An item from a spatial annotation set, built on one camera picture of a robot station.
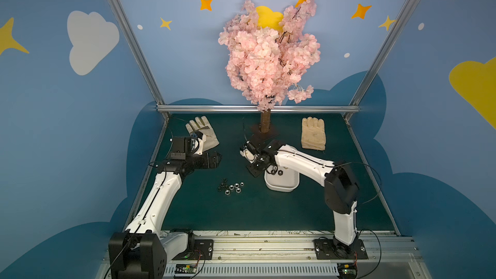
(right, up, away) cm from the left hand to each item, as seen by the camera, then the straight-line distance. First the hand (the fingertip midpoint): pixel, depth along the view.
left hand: (212, 154), depth 83 cm
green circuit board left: (-8, -42, -11) cm, 44 cm away
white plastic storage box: (+34, -14, +11) cm, 38 cm away
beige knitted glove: (+54, +9, +29) cm, 62 cm away
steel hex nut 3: (+6, -18, +6) cm, 20 cm away
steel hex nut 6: (+4, -14, +11) cm, 18 cm away
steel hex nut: (+32, -11, +13) cm, 36 cm away
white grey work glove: (-13, +15, +33) cm, 39 cm away
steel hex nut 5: (+13, -15, +8) cm, 22 cm away
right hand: (+19, -7, +6) cm, 21 cm away
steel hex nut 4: (+10, -16, +8) cm, 21 cm away
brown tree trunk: (+25, +16, +24) cm, 38 cm away
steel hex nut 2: (+11, -18, +8) cm, 22 cm away
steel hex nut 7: (+2, -17, +8) cm, 19 cm away
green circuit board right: (+54, -44, -10) cm, 70 cm away
